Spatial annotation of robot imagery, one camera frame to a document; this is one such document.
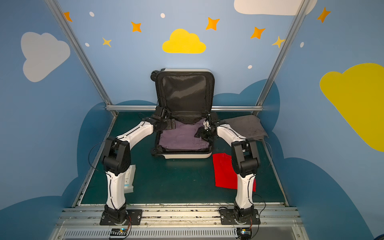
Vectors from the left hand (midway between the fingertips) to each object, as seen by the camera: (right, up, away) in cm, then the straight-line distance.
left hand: (168, 123), depth 100 cm
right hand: (+21, -8, -3) cm, 23 cm away
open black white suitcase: (+13, +19, -2) cm, 23 cm away
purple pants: (+10, -10, +2) cm, 14 cm away
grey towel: (+59, -3, +10) cm, 60 cm away
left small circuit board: (-20, -55, -27) cm, 65 cm away
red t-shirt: (+37, -33, -10) cm, 51 cm away
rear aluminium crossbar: (+32, +11, +4) cm, 34 cm away
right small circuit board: (+43, -56, -27) cm, 75 cm away
